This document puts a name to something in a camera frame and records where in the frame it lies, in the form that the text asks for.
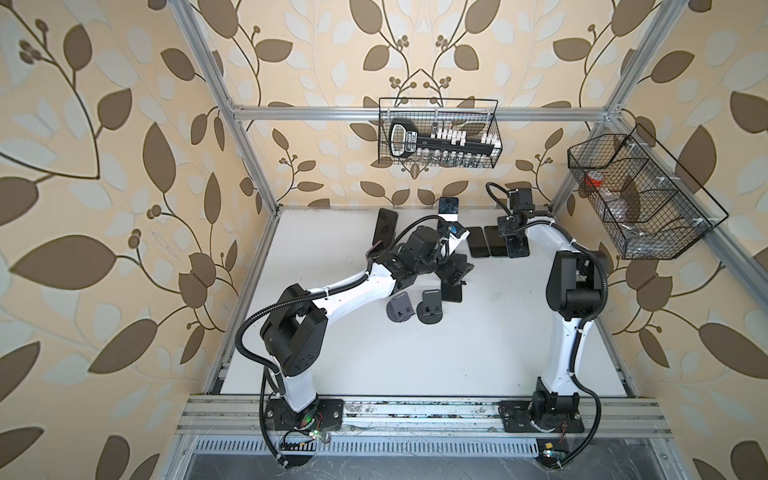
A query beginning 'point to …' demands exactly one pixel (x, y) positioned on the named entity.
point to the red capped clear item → (594, 178)
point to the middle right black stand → (451, 293)
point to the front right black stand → (430, 309)
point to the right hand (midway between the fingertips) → (519, 226)
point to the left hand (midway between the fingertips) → (465, 251)
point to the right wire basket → (650, 205)
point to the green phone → (497, 244)
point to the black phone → (478, 244)
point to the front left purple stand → (399, 308)
